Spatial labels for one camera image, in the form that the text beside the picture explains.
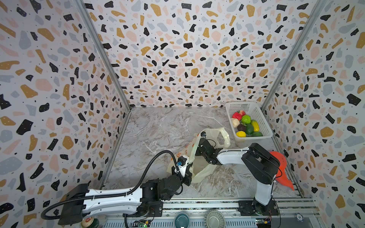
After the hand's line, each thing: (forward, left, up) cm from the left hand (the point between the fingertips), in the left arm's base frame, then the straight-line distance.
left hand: (193, 163), depth 70 cm
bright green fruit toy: (+41, -42, -16) cm, 61 cm away
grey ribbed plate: (-21, -11, -20) cm, 31 cm away
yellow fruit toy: (+26, -34, -14) cm, 45 cm away
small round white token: (-22, -54, -19) cm, 61 cm away
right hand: (+20, -1, -16) cm, 25 cm away
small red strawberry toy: (+48, -41, -17) cm, 66 cm away
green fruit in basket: (+27, -46, -15) cm, 55 cm away
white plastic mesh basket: (+50, -50, -14) cm, 72 cm away
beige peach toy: (+37, -33, -15) cm, 52 cm away
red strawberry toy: (+44, -35, -14) cm, 58 cm away
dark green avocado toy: (+31, -42, -15) cm, 55 cm away
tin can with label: (-22, +46, -9) cm, 52 cm away
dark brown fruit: (+31, -35, -13) cm, 49 cm away
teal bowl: (-21, +6, -20) cm, 30 cm away
